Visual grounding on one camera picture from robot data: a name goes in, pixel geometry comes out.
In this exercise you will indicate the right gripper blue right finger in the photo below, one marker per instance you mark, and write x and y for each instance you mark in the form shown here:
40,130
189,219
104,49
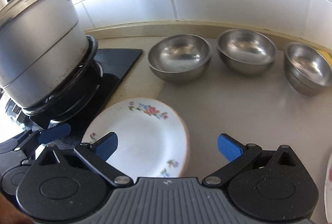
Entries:
239,158

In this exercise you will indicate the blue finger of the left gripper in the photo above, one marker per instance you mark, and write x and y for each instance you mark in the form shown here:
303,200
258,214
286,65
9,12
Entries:
54,133

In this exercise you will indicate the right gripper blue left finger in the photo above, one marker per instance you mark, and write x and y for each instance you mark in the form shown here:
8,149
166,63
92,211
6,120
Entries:
95,155

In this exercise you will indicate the medium white floral plate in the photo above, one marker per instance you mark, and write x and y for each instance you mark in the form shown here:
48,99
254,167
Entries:
153,140

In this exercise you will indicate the small steel bowl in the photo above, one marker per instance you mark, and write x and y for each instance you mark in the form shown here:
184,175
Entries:
307,71

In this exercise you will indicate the large steel bowl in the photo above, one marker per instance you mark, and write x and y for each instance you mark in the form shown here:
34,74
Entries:
180,58

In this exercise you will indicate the person's left hand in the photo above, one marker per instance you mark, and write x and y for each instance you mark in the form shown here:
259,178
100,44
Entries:
10,215

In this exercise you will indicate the black gas stove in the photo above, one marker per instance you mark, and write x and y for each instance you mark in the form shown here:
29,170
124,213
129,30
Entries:
78,100

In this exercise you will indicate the large aluminium stock pot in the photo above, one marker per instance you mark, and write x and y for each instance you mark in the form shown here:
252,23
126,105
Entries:
42,43

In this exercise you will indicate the small white floral dish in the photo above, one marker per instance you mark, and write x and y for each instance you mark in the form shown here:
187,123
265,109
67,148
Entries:
328,191

